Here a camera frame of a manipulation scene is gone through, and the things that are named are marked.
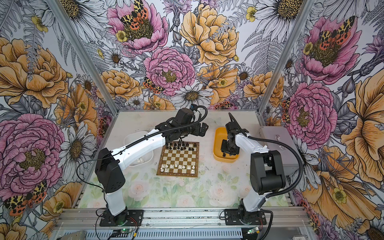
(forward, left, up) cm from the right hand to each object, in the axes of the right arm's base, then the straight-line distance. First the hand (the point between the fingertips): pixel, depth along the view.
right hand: (226, 155), depth 91 cm
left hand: (+7, +16, +17) cm, 25 cm away
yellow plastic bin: (+20, 0, -6) cm, 21 cm away
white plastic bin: (+15, +59, +1) cm, 61 cm away
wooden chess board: (+1, +28, -4) cm, 28 cm away
